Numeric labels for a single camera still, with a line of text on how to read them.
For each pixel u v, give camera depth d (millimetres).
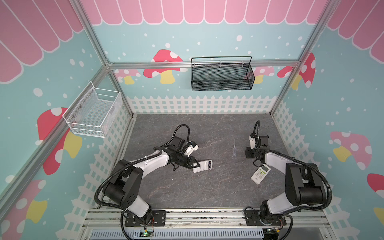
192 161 776
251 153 851
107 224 729
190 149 812
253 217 743
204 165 872
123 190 446
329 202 402
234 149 994
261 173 874
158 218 745
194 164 830
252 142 870
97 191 412
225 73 937
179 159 753
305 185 452
